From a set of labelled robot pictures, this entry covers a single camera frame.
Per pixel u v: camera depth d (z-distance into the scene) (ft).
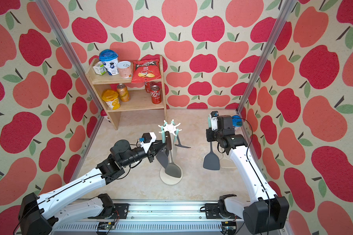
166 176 2.72
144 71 2.51
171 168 2.52
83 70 3.16
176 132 1.91
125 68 2.46
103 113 3.46
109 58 2.42
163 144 2.13
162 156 2.49
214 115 2.26
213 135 2.22
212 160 2.68
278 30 2.53
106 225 2.36
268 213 1.23
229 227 2.36
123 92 2.97
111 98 2.81
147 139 1.77
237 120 1.98
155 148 2.00
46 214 1.32
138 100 3.23
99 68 2.53
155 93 2.90
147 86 3.24
